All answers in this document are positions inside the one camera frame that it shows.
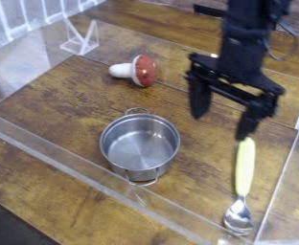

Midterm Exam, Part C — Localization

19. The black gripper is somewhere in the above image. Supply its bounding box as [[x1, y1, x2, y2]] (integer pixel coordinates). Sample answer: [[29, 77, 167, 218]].
[[184, 26, 286, 142]]

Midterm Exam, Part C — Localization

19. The red and white toy mushroom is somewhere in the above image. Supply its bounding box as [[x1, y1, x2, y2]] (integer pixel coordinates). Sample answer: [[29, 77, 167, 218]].
[[108, 54, 156, 87]]

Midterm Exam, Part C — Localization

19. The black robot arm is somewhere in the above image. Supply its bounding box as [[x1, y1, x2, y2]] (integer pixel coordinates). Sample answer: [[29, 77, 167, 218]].
[[186, 0, 290, 141]]

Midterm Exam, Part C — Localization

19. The black strip on table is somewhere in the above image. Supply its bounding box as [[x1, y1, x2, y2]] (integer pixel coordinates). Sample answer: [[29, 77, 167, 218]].
[[194, 3, 279, 32]]

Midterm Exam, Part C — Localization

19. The silver pot with handles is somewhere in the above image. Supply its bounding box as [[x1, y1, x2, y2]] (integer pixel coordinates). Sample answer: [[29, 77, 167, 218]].
[[100, 107, 180, 187]]

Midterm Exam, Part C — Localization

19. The spoon with yellow-green handle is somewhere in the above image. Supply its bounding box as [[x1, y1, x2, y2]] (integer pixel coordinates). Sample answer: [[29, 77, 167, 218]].
[[225, 137, 255, 235]]

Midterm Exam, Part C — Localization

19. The clear acrylic enclosure wall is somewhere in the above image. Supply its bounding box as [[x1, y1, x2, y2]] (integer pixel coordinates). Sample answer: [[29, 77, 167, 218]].
[[0, 117, 254, 245]]

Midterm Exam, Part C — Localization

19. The clear acrylic triangle bracket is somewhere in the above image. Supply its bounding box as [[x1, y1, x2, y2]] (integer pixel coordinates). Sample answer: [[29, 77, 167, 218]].
[[60, 19, 100, 56]]

